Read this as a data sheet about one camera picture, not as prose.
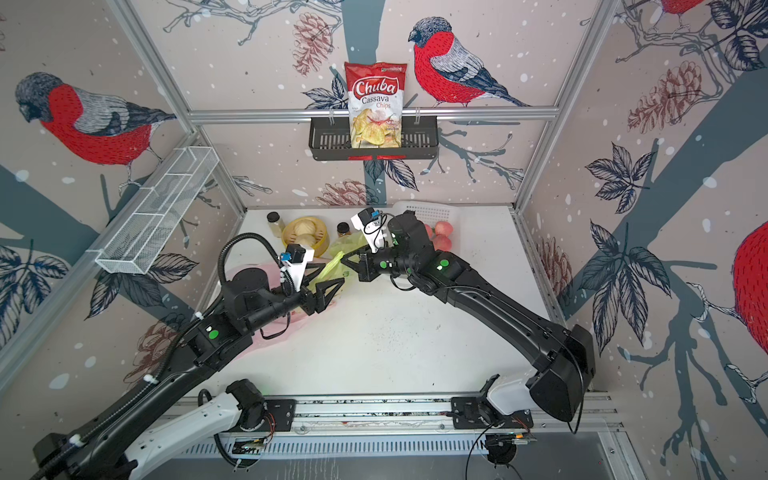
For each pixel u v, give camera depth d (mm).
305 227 1072
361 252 611
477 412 657
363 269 581
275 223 1067
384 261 587
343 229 1029
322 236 1076
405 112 890
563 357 395
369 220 597
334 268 661
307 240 1025
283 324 604
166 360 456
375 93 852
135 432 424
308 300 579
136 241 715
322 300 599
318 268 680
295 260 553
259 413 674
